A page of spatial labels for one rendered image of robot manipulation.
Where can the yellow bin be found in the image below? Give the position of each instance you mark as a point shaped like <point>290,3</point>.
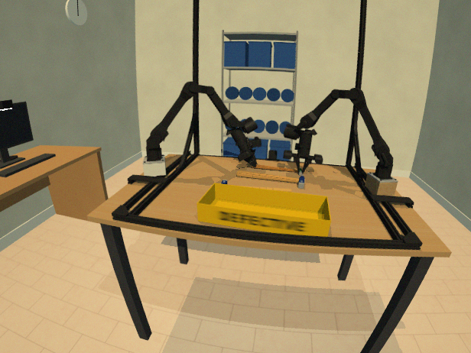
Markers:
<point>265,210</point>

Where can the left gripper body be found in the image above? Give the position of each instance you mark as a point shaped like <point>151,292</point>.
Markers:
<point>303,152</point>

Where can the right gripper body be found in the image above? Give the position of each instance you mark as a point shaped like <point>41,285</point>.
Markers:
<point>243,147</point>

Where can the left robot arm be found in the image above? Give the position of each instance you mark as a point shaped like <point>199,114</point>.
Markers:
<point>381,149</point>

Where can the hammer with blue head and wooden handle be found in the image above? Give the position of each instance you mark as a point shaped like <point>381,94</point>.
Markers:
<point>264,176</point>

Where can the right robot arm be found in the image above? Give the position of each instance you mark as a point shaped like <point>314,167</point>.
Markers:
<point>188,91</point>

